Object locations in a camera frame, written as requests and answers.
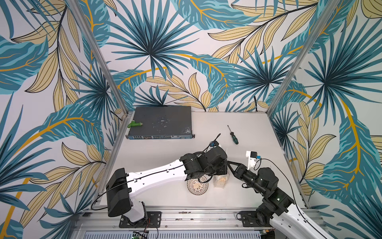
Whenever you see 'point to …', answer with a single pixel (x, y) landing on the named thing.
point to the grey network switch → (166, 122)
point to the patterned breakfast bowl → (197, 188)
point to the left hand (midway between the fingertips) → (226, 169)
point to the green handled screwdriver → (235, 139)
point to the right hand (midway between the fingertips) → (221, 169)
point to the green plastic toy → (134, 123)
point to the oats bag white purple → (221, 180)
